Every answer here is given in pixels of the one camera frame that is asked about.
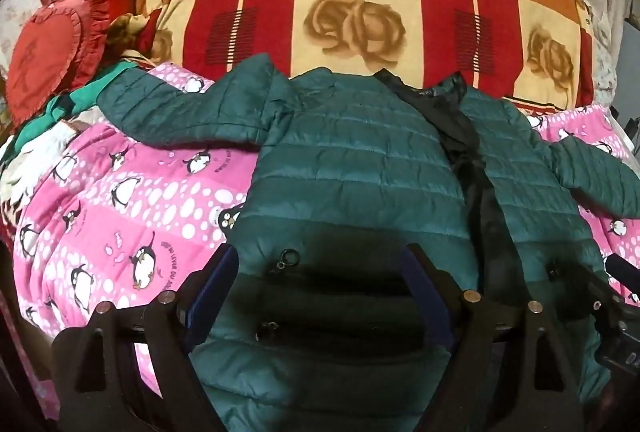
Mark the green quilted jacket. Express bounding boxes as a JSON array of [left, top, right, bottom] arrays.
[[97, 54, 640, 432]]

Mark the red heart cushion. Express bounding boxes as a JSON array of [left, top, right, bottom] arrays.
[[5, 0, 113, 125]]

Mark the green cloth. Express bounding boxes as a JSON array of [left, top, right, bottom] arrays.
[[10, 62, 138, 153]]

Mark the grey floral sheet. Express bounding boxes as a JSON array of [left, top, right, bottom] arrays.
[[495, 0, 628, 110]]

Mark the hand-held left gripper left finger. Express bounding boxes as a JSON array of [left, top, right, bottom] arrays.
[[52, 243, 241, 432]]

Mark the brown plush toy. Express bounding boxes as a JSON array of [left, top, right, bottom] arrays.
[[106, 12, 162, 62]]

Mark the pink penguin print blanket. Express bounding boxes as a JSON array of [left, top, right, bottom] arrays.
[[10, 62, 640, 413]]

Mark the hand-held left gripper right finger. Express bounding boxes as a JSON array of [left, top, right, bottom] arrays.
[[401, 243, 597, 432]]

